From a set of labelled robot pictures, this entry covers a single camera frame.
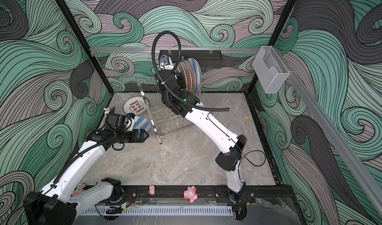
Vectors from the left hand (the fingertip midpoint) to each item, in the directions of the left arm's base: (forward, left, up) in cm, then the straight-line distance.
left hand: (141, 134), depth 78 cm
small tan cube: (+22, -67, -14) cm, 72 cm away
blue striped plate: (+16, +7, -15) cm, 23 cm away
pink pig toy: (-25, -27, -12) cm, 39 cm away
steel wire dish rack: (+16, -9, -12) cm, 22 cm away
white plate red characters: (+33, +16, -15) cm, 40 cm away
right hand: (+16, -19, +29) cm, 38 cm away
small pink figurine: (-24, -7, -13) cm, 28 cm away
